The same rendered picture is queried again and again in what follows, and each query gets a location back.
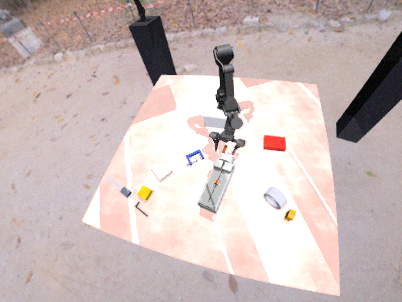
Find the small orange block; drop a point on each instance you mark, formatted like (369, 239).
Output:
(290, 215)

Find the yellow block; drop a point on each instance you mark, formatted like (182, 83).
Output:
(145, 193)

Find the red rectangular block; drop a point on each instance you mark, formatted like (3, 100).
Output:
(274, 143)

